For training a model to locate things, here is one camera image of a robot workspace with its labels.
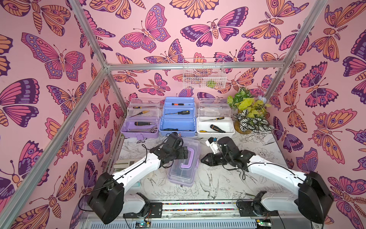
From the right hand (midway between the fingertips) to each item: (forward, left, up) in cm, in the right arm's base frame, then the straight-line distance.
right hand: (202, 159), depth 79 cm
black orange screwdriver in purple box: (+33, +43, -11) cm, 56 cm away
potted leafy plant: (+22, -29, +11) cm, 38 cm away
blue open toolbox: (+36, +16, -5) cm, 40 cm away
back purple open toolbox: (+34, +43, -6) cm, 55 cm away
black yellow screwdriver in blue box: (+39, +10, -3) cm, 40 cm away
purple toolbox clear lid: (-6, +11, -5) cm, 13 cm away
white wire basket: (+51, -2, +21) cm, 56 cm away
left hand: (+6, +11, -3) cm, 13 cm away
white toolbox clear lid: (+42, -11, -3) cm, 43 cm away
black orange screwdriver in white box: (+30, -11, -11) cm, 34 cm away
